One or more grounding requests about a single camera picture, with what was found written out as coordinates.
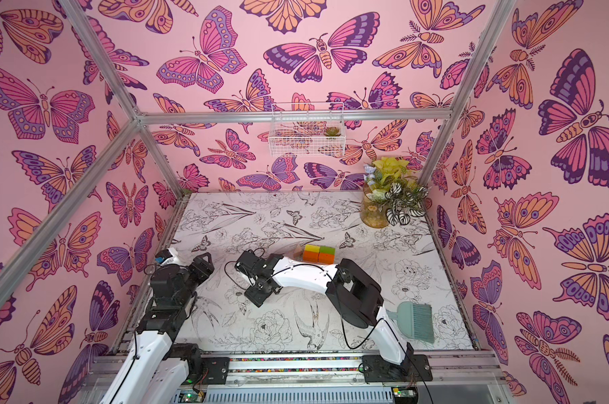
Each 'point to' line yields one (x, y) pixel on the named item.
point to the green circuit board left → (191, 396)
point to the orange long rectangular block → (325, 258)
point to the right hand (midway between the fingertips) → (259, 289)
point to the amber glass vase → (373, 214)
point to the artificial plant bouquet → (390, 183)
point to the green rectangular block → (327, 250)
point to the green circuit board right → (403, 395)
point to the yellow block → (312, 248)
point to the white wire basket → (307, 129)
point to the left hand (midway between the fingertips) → (206, 256)
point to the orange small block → (310, 256)
